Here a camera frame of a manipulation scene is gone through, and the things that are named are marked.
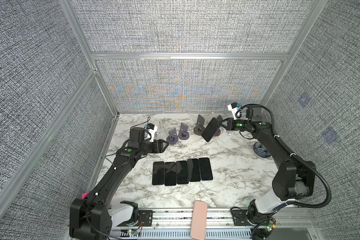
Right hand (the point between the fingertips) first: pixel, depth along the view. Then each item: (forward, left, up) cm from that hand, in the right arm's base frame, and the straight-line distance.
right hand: (219, 121), depth 84 cm
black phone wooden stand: (-1, +5, -5) cm, 7 cm away
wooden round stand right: (+9, -4, -22) cm, 24 cm away
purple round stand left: (+3, +28, -18) cm, 33 cm away
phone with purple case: (-20, +36, -24) cm, 47 cm away
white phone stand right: (+6, -8, -21) cm, 23 cm away
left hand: (-12, +31, -4) cm, 34 cm away
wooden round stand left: (+10, +9, -17) cm, 22 cm away
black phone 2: (-17, +7, -24) cm, 30 cm away
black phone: (-18, +15, -24) cm, 33 cm away
